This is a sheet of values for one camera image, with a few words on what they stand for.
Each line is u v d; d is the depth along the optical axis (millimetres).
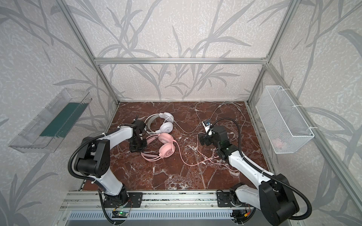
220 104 1195
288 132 596
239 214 774
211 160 886
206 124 724
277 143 731
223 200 733
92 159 471
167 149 838
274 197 402
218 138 626
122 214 707
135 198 737
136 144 788
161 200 752
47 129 648
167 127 956
